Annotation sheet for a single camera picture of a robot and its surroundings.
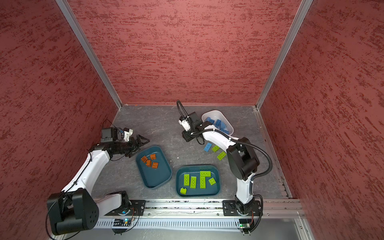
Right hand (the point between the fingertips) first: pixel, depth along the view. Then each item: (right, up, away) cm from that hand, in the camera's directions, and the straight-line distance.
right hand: (184, 138), depth 90 cm
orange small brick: (-19, -11, -1) cm, 22 cm away
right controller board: (+32, -39, -19) cm, 54 cm away
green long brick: (+21, -8, +6) cm, 23 cm away
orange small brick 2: (-24, -13, -1) cm, 27 cm away
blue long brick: (+17, +12, +20) cm, 29 cm away
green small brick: (+17, -23, -9) cm, 30 cm away
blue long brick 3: (+16, -7, +7) cm, 18 cm away
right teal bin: (+16, -28, -10) cm, 34 cm away
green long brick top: (+11, -24, -8) cm, 28 cm away
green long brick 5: (+13, -20, -5) cm, 25 cm away
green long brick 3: (+2, -23, -7) cm, 24 cm away
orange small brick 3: (-21, -14, -3) cm, 25 cm away
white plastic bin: (+24, +13, +20) cm, 34 cm away
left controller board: (-29, -40, -18) cm, 52 cm away
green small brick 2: (+1, -26, -13) cm, 29 cm away
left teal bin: (-18, -22, -6) cm, 29 cm away
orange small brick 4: (-17, -16, -3) cm, 23 cm away
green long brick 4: (+6, -24, -8) cm, 26 cm away
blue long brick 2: (+24, +9, +19) cm, 32 cm away
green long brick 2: (+24, -12, +2) cm, 26 cm away
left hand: (-21, -4, -9) cm, 23 cm away
